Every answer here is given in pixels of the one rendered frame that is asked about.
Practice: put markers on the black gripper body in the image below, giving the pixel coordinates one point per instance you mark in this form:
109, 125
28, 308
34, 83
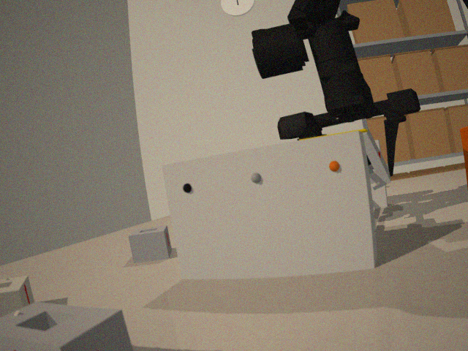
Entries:
344, 90

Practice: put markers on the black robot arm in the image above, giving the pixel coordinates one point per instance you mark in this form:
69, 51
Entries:
281, 50

